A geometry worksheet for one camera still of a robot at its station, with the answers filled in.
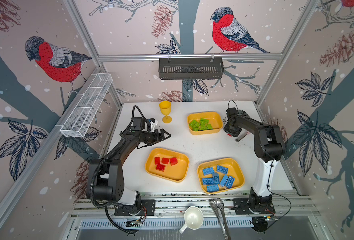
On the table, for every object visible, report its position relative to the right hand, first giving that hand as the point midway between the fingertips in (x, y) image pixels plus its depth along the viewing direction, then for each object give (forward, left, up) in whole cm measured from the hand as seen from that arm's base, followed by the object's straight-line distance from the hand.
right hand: (229, 132), depth 103 cm
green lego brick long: (+5, +25, +2) cm, 25 cm away
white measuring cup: (-51, +25, +1) cm, 57 cm away
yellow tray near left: (-29, +34, +1) cm, 45 cm away
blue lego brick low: (-37, +15, +1) cm, 40 cm away
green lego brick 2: (+5, +14, 0) cm, 15 cm away
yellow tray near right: (-27, +2, +1) cm, 27 cm away
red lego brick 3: (-23, +38, +2) cm, 44 cm away
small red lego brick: (-23, +48, +2) cm, 53 cm away
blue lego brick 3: (-33, +9, +3) cm, 35 cm away
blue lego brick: (-29, +17, +2) cm, 33 cm away
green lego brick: (+7, +18, +3) cm, 20 cm away
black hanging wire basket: (+35, +30, +29) cm, 54 cm away
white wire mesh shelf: (-19, +82, +34) cm, 91 cm away
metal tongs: (-46, +14, +6) cm, 49 cm away
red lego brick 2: (-23, +43, +1) cm, 49 cm away
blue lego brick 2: (-34, +17, +1) cm, 38 cm away
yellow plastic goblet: (+9, +45, +15) cm, 48 cm away
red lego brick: (-27, +45, +3) cm, 53 cm away
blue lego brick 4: (-34, +5, +2) cm, 34 cm away
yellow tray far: (+11, +9, +1) cm, 14 cm away
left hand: (-15, +42, +15) cm, 47 cm away
